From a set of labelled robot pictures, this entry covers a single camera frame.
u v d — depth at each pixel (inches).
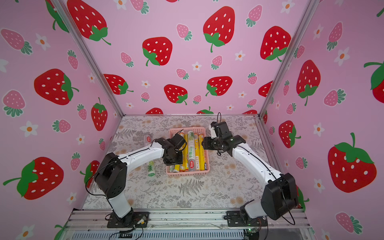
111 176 18.3
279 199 16.2
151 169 34.6
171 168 34.2
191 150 36.4
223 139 24.5
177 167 33.5
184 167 35.2
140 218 28.7
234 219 28.8
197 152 37.4
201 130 41.1
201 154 37.4
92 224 28.8
